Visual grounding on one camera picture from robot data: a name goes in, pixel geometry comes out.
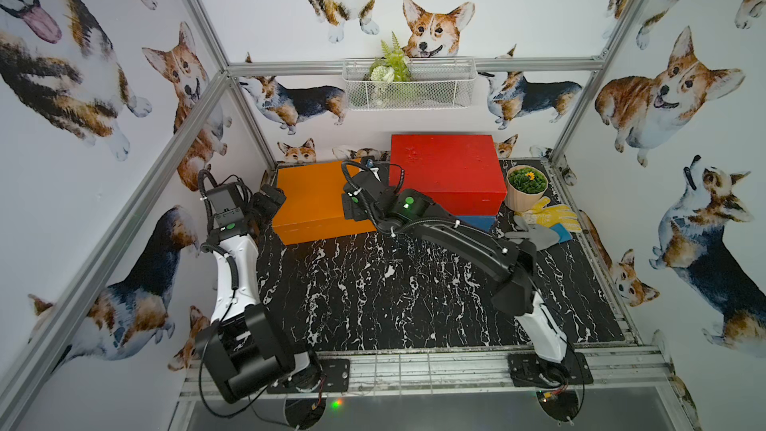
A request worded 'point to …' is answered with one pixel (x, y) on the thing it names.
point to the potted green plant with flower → (525, 185)
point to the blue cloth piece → (564, 234)
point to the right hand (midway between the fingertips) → (355, 198)
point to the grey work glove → (542, 235)
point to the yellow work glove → (551, 215)
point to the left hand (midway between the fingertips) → (278, 192)
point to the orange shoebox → (312, 209)
